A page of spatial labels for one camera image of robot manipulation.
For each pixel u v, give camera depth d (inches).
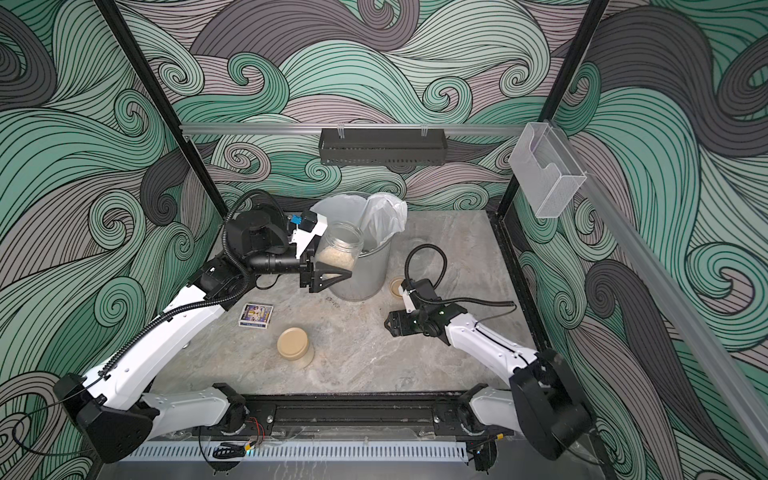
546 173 30.4
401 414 29.4
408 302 30.5
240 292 18.5
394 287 38.8
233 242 19.3
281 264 21.5
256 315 35.4
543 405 15.9
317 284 21.6
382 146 37.4
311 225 20.4
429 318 25.5
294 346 29.4
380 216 34.7
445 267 30.4
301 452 27.5
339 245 21.5
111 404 14.9
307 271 21.2
